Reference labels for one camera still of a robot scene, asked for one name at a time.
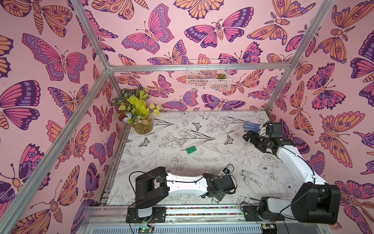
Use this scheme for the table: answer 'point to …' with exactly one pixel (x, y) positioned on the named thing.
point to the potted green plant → (131, 107)
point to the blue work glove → (250, 126)
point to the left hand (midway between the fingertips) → (220, 189)
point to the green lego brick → (191, 149)
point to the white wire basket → (202, 75)
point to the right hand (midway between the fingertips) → (250, 138)
